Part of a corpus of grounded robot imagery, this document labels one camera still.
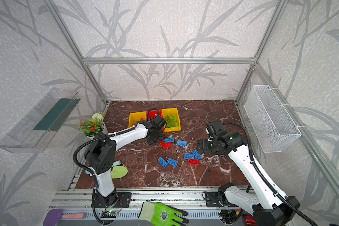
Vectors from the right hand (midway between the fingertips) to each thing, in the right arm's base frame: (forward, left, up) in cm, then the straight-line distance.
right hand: (205, 144), depth 74 cm
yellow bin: (+30, +48, -16) cm, 59 cm away
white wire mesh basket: (0, -28, +16) cm, 32 cm away
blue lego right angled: (+3, +3, -18) cm, 19 cm away
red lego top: (+9, +26, -16) cm, 32 cm away
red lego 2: (-3, +5, -19) cm, 19 cm away
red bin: (+32, +34, -13) cm, 48 cm away
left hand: (+13, +25, -13) cm, 31 cm away
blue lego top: (+12, +21, -18) cm, 30 cm away
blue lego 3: (-3, +18, -18) cm, 26 cm away
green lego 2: (+30, +17, -17) cm, 38 cm away
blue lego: (+10, +13, -18) cm, 24 cm away
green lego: (+33, +21, -17) cm, 43 cm away
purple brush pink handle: (-30, +76, -17) cm, 83 cm away
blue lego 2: (-3, +24, -19) cm, 31 cm away
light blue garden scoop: (-18, +48, +15) cm, 53 cm away
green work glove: (-29, +24, -17) cm, 42 cm away
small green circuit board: (-29, +50, -20) cm, 61 cm away
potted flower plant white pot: (+13, +68, -3) cm, 70 cm away
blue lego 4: (+1, +9, -18) cm, 20 cm away
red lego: (+8, +22, -18) cm, 30 cm away
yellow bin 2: (+36, +20, -15) cm, 44 cm away
